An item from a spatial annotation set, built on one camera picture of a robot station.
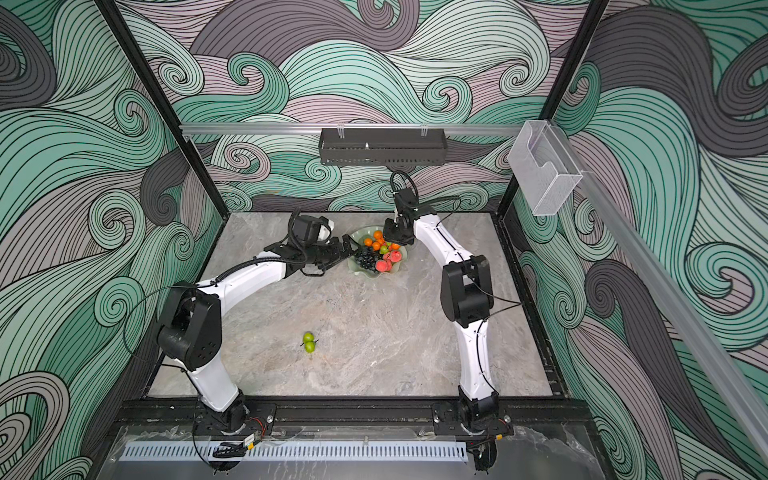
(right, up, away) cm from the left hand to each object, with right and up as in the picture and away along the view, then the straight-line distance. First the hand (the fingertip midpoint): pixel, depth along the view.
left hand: (355, 250), depth 88 cm
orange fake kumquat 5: (+13, +1, +15) cm, 20 cm away
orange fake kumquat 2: (+8, +3, +18) cm, 20 cm away
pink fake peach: (+13, -3, +12) cm, 18 cm away
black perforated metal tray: (+8, +34, +7) cm, 35 cm away
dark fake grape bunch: (+3, -3, +12) cm, 13 cm away
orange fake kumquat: (+6, +5, +19) cm, 20 cm away
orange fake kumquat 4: (+3, +2, +16) cm, 17 cm away
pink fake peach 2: (+9, -5, +10) cm, 14 cm away
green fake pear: (+9, 0, +14) cm, 16 cm away
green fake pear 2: (-14, -25, -2) cm, 29 cm away
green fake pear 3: (-13, -27, -4) cm, 30 cm away
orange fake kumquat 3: (+6, +1, +16) cm, 17 cm away
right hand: (+10, +4, +10) cm, 15 cm away
